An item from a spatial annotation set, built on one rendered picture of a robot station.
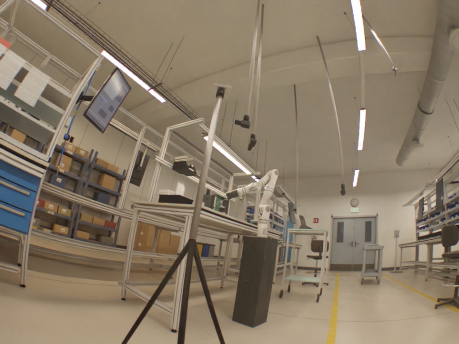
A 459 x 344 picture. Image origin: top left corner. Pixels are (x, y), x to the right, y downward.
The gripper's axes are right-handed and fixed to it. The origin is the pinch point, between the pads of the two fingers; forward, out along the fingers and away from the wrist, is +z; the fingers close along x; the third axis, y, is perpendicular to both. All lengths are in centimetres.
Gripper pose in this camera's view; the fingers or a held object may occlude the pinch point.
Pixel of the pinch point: (220, 199)
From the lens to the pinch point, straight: 201.6
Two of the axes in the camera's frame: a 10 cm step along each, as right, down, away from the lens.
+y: -0.3, -3.0, 9.5
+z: -9.5, 2.9, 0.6
